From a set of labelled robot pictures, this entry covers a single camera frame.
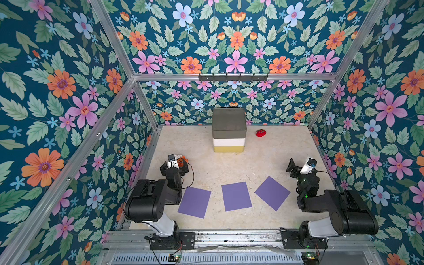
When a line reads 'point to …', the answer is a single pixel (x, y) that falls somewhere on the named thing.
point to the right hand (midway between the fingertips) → (301, 160)
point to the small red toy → (260, 133)
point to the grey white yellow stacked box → (228, 129)
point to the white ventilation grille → (207, 258)
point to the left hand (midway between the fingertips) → (175, 159)
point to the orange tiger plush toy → (180, 161)
